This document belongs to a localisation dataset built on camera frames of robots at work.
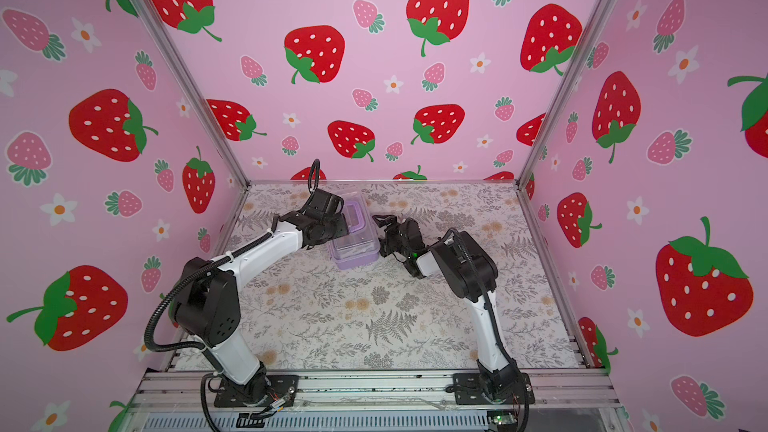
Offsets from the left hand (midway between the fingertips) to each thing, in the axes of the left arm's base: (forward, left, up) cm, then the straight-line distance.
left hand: (344, 226), depth 92 cm
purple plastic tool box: (-5, -6, -4) cm, 9 cm away
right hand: (+4, -7, -5) cm, 10 cm away
